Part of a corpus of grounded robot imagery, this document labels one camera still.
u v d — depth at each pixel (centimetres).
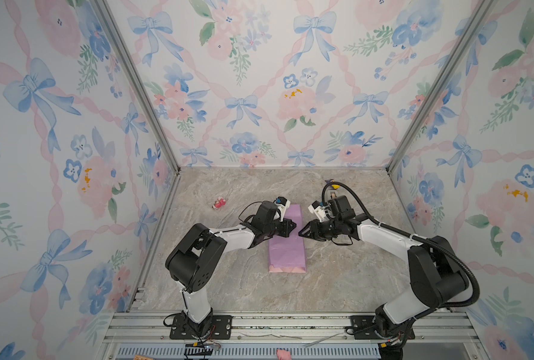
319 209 83
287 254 84
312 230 78
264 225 73
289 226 81
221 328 75
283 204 83
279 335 73
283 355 67
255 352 70
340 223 74
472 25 72
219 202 103
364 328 73
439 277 45
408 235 51
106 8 69
